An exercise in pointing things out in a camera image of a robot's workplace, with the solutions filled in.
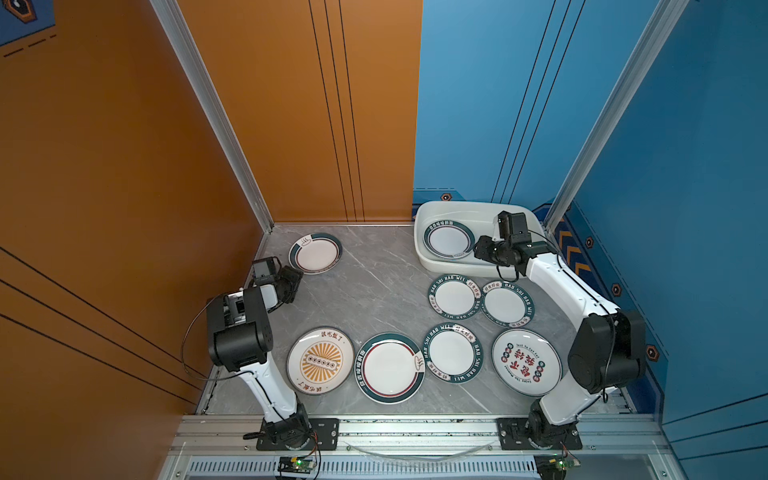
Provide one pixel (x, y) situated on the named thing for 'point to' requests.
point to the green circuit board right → (554, 466)
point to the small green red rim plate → (315, 253)
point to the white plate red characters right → (527, 362)
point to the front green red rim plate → (389, 368)
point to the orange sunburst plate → (320, 361)
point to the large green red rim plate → (449, 239)
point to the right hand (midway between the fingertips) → (476, 247)
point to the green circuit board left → (294, 465)
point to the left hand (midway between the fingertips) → (300, 272)
